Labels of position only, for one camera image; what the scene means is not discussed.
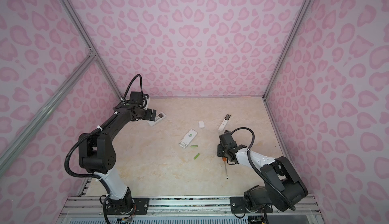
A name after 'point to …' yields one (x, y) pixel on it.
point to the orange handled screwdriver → (224, 159)
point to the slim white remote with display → (224, 123)
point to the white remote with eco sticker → (188, 138)
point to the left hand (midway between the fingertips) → (147, 111)
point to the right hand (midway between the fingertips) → (220, 149)
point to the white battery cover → (201, 124)
